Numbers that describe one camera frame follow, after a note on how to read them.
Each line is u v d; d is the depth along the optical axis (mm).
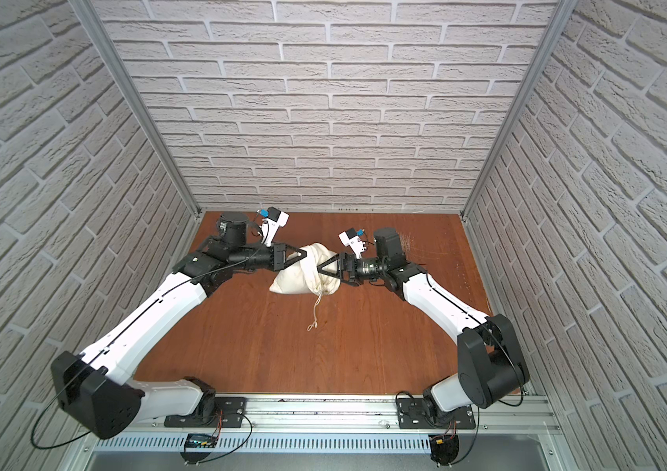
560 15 694
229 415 732
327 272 695
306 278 698
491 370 430
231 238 573
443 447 699
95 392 375
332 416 744
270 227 656
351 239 740
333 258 692
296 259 692
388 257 651
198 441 724
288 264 673
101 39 738
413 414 728
